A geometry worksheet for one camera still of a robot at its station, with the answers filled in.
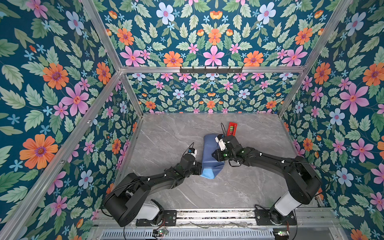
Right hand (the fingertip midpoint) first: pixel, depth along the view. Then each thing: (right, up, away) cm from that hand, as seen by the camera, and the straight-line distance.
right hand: (213, 153), depth 88 cm
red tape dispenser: (+14, +15, +14) cm, 25 cm away
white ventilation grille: (-12, -35, -18) cm, 41 cm away
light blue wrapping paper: (-1, -8, +1) cm, 8 cm away
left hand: (-5, -5, -2) cm, 8 cm away
